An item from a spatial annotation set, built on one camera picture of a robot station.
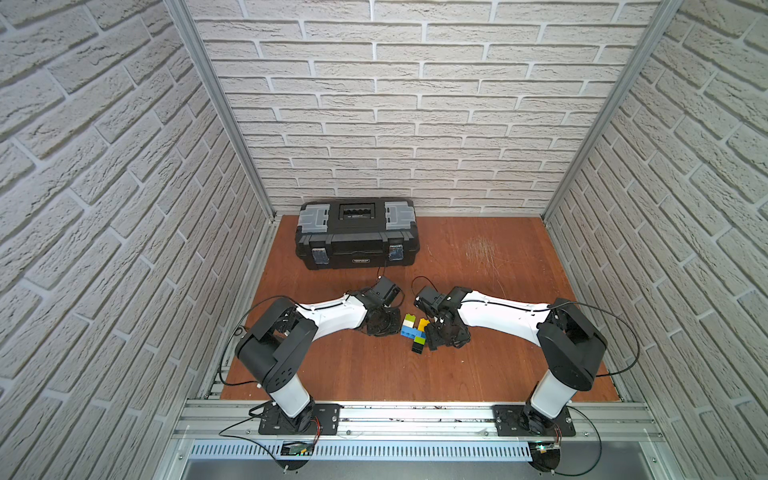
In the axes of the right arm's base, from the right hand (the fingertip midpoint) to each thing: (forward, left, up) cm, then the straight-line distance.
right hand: (445, 341), depth 86 cm
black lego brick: (-1, +9, 0) cm, 9 cm away
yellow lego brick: (+5, +6, +2) cm, 8 cm away
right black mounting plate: (-21, -13, -1) cm, 25 cm away
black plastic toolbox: (+31, +25, +16) cm, 43 cm away
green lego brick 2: (0, +8, +2) cm, 8 cm away
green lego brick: (+8, +10, +1) cm, 13 cm away
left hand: (+5, +12, +1) cm, 13 cm away
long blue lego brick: (+3, +10, +1) cm, 10 cm away
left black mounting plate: (-18, +34, 0) cm, 38 cm away
